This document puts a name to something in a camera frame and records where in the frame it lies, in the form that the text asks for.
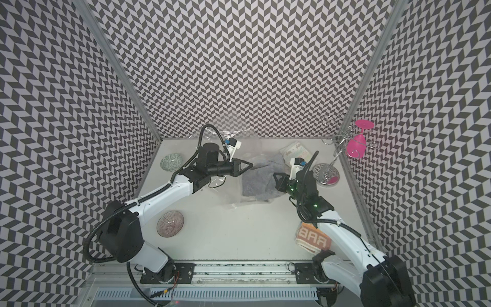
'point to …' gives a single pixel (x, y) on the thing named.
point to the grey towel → (260, 181)
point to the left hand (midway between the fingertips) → (252, 167)
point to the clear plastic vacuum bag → (228, 190)
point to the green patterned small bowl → (171, 162)
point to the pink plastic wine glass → (356, 146)
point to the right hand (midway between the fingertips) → (275, 177)
